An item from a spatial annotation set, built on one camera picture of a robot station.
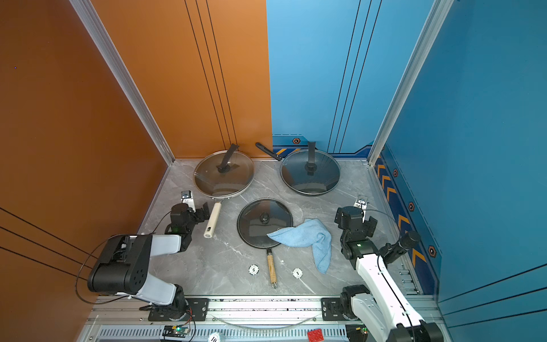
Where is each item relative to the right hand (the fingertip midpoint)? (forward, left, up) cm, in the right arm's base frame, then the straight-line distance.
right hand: (356, 212), depth 83 cm
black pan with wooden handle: (-18, +33, -11) cm, 39 cm away
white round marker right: (-19, +23, -14) cm, 33 cm away
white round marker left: (-17, +40, -14) cm, 46 cm away
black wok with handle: (+26, +16, -4) cm, 31 cm away
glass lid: (+26, +16, -4) cm, 30 cm away
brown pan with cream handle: (-6, +57, -1) cm, 57 cm away
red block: (-38, +18, -13) cm, 44 cm away
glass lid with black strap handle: (+24, +57, -3) cm, 62 cm away
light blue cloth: (-3, +17, -11) cm, 21 cm away
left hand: (+10, +67, -6) cm, 68 cm away
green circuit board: (-37, +65, -15) cm, 76 cm away
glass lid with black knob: (+5, +40, -12) cm, 43 cm away
